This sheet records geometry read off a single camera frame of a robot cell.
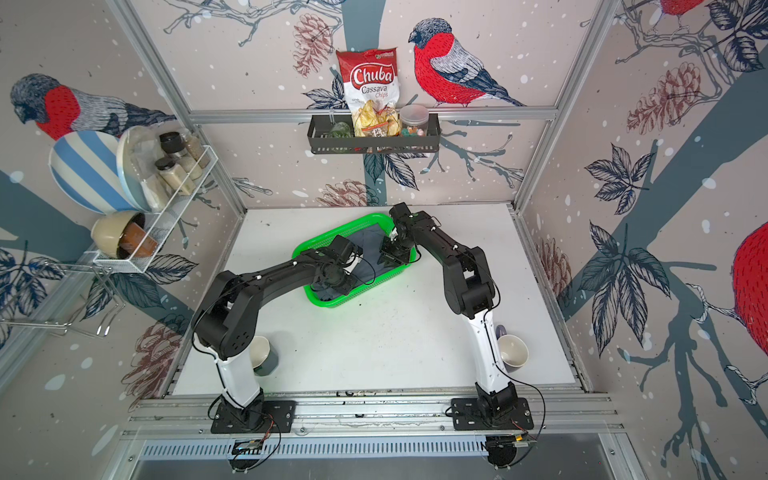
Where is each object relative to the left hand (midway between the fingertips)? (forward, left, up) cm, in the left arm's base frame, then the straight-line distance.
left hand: (351, 277), depth 95 cm
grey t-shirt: (+5, -5, -2) cm, 7 cm away
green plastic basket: (+22, -6, +4) cm, 24 cm away
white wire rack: (+21, +44, +31) cm, 58 cm away
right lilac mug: (-24, -46, +2) cm, 51 cm away
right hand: (+6, -9, +1) cm, 11 cm away
